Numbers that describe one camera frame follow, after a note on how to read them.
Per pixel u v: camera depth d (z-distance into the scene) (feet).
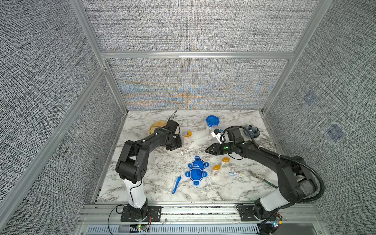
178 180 2.75
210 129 3.26
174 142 2.68
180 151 3.11
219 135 2.63
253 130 3.39
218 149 2.50
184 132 3.20
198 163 2.97
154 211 2.41
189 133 3.02
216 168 2.56
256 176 2.76
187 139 2.96
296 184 1.46
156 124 3.51
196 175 2.82
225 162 2.68
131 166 1.62
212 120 3.21
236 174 2.81
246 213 2.40
